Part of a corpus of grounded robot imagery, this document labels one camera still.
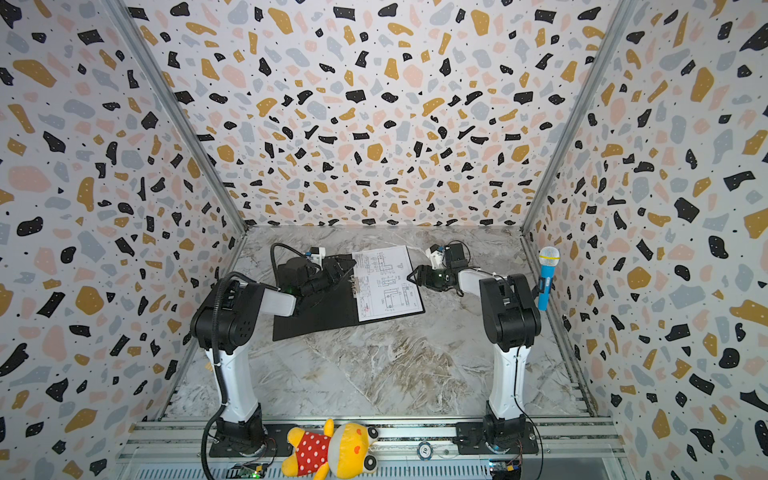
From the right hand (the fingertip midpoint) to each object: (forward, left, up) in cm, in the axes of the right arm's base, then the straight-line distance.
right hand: (411, 272), depth 100 cm
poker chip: (-50, -3, -6) cm, 50 cm away
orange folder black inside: (-11, +26, -5) cm, 29 cm away
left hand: (-1, +19, +5) cm, 20 cm away
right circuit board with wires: (-53, -22, -7) cm, 58 cm away
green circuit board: (-54, +38, -5) cm, 66 cm away
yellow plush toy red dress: (-51, +15, +2) cm, 53 cm away
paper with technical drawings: (-3, +9, -7) cm, 12 cm away
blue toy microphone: (-9, -36, +19) cm, 42 cm away
